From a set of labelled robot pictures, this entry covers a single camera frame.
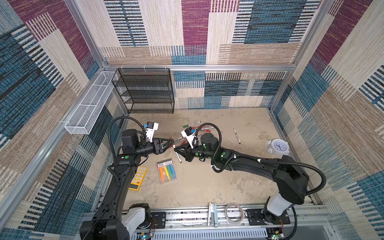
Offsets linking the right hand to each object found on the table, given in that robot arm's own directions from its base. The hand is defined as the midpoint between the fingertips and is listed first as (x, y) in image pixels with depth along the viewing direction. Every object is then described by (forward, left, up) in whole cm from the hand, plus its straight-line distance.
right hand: (176, 151), depth 74 cm
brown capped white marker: (+22, -39, -22) cm, 50 cm away
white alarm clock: (+12, -62, -19) cm, 66 cm away
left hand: (+3, +2, +5) cm, 6 cm away
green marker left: (+4, -2, +6) cm, 7 cm away
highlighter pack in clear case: (-1, +8, -20) cm, 22 cm away
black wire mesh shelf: (+53, +25, -4) cm, 59 cm away
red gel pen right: (+28, -20, -22) cm, 40 cm away
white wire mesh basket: (+27, +59, -3) cm, 65 cm away
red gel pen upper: (+30, -9, -20) cm, 37 cm away
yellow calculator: (-6, +23, -19) cm, 31 cm away
